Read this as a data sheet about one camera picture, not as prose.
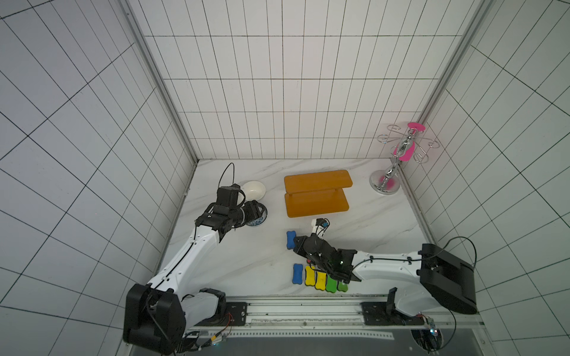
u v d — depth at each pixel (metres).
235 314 0.73
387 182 1.10
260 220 0.94
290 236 0.83
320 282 0.78
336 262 0.62
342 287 0.77
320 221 0.76
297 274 0.81
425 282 0.43
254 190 1.03
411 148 0.92
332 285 0.77
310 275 0.79
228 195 0.62
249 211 0.72
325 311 0.74
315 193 1.03
